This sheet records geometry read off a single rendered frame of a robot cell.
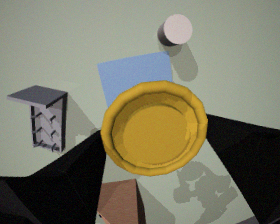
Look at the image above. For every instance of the light blue flat mat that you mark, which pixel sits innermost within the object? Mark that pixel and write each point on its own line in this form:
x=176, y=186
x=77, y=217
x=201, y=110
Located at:
x=119, y=75

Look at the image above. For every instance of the white cylinder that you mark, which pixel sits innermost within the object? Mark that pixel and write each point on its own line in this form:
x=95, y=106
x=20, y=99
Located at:
x=175, y=30

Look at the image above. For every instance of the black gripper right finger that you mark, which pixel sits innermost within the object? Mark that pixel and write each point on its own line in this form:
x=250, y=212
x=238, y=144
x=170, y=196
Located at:
x=252, y=156

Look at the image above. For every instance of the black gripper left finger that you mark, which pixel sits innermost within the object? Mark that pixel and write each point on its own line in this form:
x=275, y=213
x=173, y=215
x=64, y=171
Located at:
x=65, y=192

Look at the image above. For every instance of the yellow plate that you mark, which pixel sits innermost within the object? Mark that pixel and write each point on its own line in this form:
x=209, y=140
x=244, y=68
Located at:
x=154, y=128

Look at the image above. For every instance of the grey dish rack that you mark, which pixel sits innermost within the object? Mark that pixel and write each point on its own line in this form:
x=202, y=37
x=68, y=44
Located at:
x=48, y=113

